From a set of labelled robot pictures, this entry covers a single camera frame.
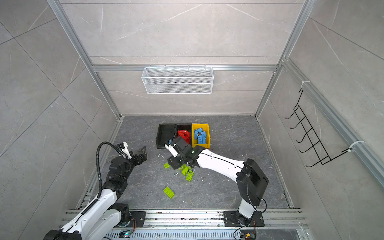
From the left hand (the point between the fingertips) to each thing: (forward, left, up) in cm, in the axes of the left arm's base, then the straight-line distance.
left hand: (138, 146), depth 82 cm
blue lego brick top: (+20, -36, -12) cm, 43 cm away
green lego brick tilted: (-10, -26, -14) cm, 31 cm away
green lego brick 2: (-12, -28, -16) cm, 35 cm away
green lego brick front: (-21, -17, -14) cm, 31 cm away
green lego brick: (-5, -14, -16) cm, 22 cm away
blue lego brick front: (+12, -36, -13) cm, 40 cm away
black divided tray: (+19, -14, -12) cm, 27 cm away
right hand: (-6, -19, -5) cm, 21 cm away
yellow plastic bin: (+21, -41, -11) cm, 47 cm away
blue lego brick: (+13, -39, -13) cm, 43 cm away
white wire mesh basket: (+44, -24, +13) cm, 52 cm away
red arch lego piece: (+15, -26, -11) cm, 32 cm away
